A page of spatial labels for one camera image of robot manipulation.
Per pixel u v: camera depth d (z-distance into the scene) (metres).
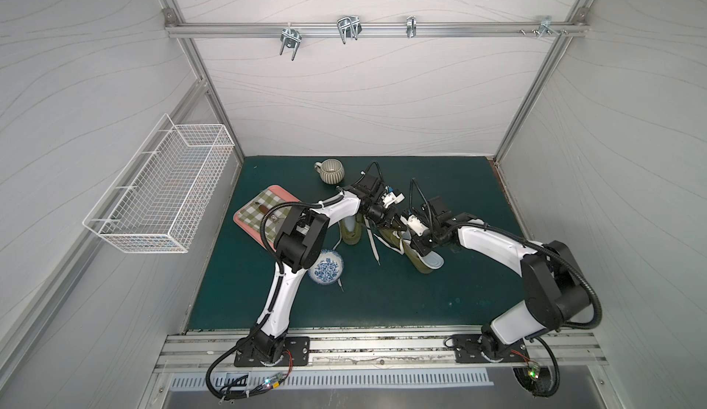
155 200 0.69
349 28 0.77
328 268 0.88
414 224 0.82
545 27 0.77
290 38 0.79
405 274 0.88
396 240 0.89
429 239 0.77
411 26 0.78
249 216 1.01
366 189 0.84
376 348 0.75
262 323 0.62
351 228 0.95
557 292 0.45
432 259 0.84
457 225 0.63
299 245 0.57
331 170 1.11
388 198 0.90
